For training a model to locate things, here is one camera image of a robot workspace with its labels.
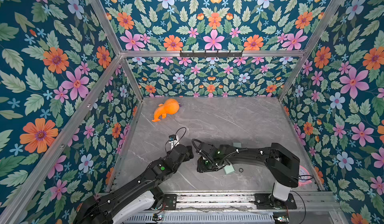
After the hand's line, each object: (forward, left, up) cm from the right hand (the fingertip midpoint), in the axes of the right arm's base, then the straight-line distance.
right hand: (200, 166), depth 82 cm
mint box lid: (-1, -16, -1) cm, 16 cm away
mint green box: (+15, -22, -3) cm, 27 cm away
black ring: (0, -24, -4) cm, 24 cm away
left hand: (+7, +6, +7) cm, 12 cm away
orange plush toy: (+40, +23, +6) cm, 46 cm away
